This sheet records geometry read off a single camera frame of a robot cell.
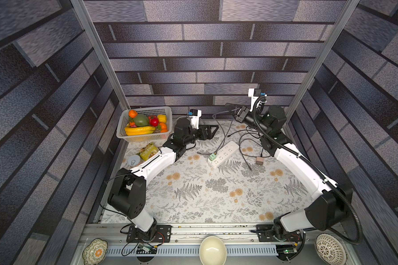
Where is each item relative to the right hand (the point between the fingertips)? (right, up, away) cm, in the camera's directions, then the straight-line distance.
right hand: (224, 104), depth 66 cm
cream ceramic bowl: (-5, -62, +2) cm, 62 cm away
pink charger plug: (+25, -28, +29) cm, 48 cm away
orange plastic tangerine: (-56, +2, +43) cm, 71 cm away
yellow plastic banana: (-55, -10, +38) cm, 67 cm away
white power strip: (+8, -22, +35) cm, 42 cm away
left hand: (-4, -8, +12) cm, 15 cm away
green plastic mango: (-50, -3, +41) cm, 65 cm away
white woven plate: (+45, -62, +2) cm, 77 cm away
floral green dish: (-55, -63, +2) cm, 84 cm away
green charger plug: (-3, -25, +26) cm, 37 cm away
